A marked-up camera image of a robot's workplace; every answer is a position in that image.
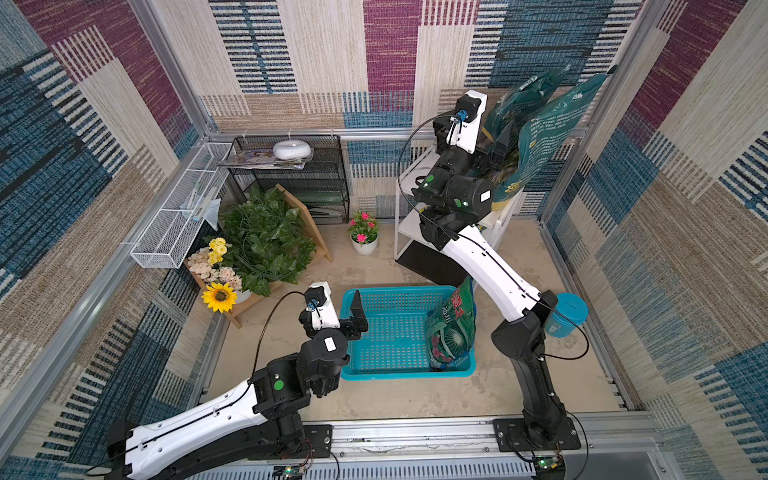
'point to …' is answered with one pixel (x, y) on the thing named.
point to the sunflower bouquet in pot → (223, 285)
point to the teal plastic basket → (396, 344)
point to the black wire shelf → (320, 186)
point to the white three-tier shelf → (498, 228)
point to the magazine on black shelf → (264, 158)
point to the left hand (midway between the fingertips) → (343, 295)
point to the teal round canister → (568, 305)
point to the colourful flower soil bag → (452, 328)
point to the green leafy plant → (268, 239)
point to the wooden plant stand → (229, 306)
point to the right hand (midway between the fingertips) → (487, 125)
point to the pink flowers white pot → (363, 230)
